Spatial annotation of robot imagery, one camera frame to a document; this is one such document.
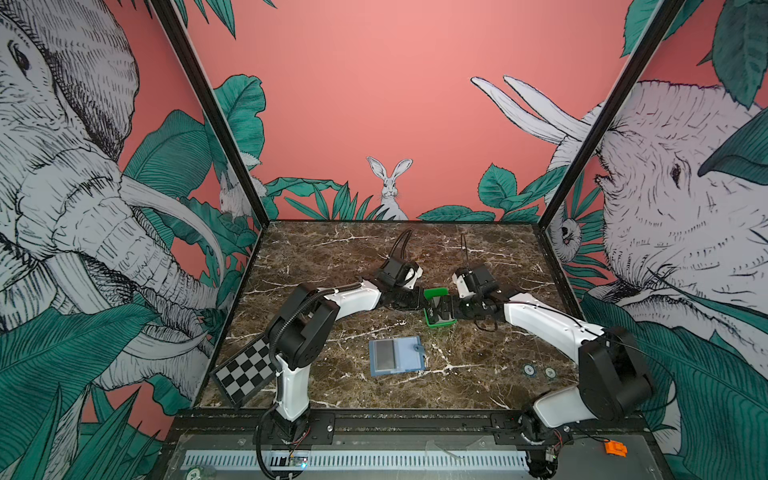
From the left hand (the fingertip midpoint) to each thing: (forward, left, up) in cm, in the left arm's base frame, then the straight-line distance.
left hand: (432, 300), depth 89 cm
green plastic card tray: (-3, -1, +2) cm, 4 cm away
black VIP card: (-13, +15, -7) cm, 22 cm away
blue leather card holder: (-14, +12, -8) cm, 19 cm away
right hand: (-2, -4, 0) cm, 5 cm away
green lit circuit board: (-38, +36, -8) cm, 53 cm away
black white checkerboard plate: (-18, +53, -5) cm, 56 cm away
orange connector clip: (-39, -40, -5) cm, 56 cm away
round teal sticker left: (-19, -26, -8) cm, 34 cm away
